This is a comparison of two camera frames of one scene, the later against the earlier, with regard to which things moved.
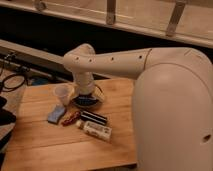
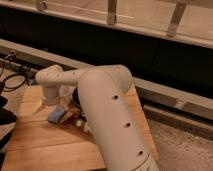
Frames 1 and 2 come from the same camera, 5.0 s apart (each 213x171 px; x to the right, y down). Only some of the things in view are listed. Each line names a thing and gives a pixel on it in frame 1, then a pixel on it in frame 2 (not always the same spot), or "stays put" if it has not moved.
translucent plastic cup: [64, 91] stays put
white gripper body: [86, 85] → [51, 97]
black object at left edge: [6, 117] stays put
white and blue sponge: [55, 115] stays put
